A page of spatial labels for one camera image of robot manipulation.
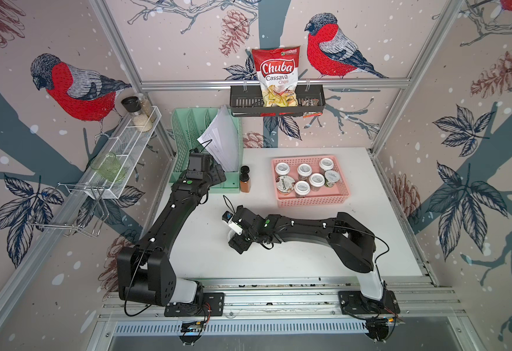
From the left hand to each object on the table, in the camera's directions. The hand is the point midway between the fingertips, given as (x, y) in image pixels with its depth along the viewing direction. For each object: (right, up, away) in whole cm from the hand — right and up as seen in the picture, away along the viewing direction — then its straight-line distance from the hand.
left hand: (215, 168), depth 85 cm
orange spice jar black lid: (+11, -7, +14) cm, 19 cm away
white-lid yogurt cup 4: (+44, -6, +14) cm, 46 cm away
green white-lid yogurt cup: (+52, -4, +17) cm, 55 cm away
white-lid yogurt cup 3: (+51, +2, +22) cm, 56 cm away
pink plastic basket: (+56, -14, +22) cm, 61 cm away
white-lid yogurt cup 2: (+39, -2, +19) cm, 43 cm away
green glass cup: (-30, +1, -17) cm, 35 cm away
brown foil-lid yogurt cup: (+30, -8, +16) cm, 34 cm away
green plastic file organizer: (-17, +20, +16) cm, 30 cm away
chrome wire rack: (-32, -12, -28) cm, 44 cm away
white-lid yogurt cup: (+29, -1, +19) cm, 35 cm away
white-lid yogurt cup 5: (+37, -10, +12) cm, 40 cm away
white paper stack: (0, +14, +10) cm, 17 cm away
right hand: (+8, -28, 0) cm, 29 cm away
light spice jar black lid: (+10, -1, +16) cm, 19 cm away
